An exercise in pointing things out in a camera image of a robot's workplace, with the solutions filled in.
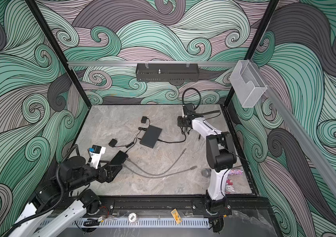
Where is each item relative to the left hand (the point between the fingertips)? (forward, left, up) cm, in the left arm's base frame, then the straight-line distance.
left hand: (116, 164), depth 66 cm
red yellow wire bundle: (-14, +8, -20) cm, 26 cm away
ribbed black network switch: (+12, +6, -21) cm, 25 cm away
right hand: (+36, -34, -11) cm, 50 cm away
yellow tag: (-18, -29, -19) cm, 39 cm away
